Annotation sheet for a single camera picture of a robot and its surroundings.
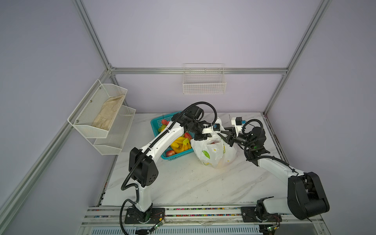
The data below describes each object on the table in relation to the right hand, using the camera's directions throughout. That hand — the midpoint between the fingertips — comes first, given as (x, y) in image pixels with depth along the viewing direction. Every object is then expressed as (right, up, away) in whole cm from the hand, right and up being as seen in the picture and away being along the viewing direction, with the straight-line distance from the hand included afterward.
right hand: (217, 131), depth 75 cm
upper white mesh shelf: (-65, +8, 0) cm, 65 cm away
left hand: (-4, -1, +5) cm, 7 cm away
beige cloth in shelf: (-61, +11, +5) cm, 62 cm away
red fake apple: (-27, -15, +17) cm, 35 cm away
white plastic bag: (-1, -11, +5) cm, 12 cm away
